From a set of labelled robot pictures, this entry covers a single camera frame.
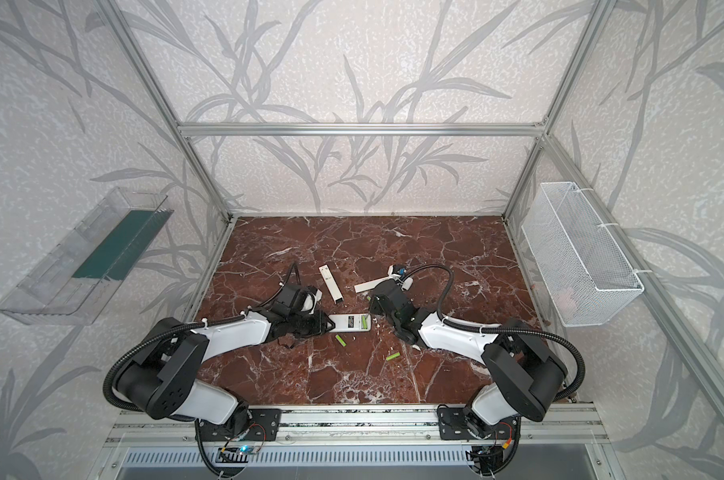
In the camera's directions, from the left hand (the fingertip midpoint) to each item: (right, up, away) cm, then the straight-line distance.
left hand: (337, 318), depth 89 cm
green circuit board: (-19, -27, -19) cm, 38 cm away
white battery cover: (+10, +8, +11) cm, 17 cm away
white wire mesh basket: (+56, +16, -29) cm, 65 cm away
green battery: (+1, -6, -1) cm, 7 cm away
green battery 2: (+17, -10, -5) cm, 20 cm away
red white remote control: (+4, -2, 0) cm, 4 cm away
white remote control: (-3, +9, +10) cm, 13 cm away
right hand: (+11, +10, -1) cm, 15 cm away
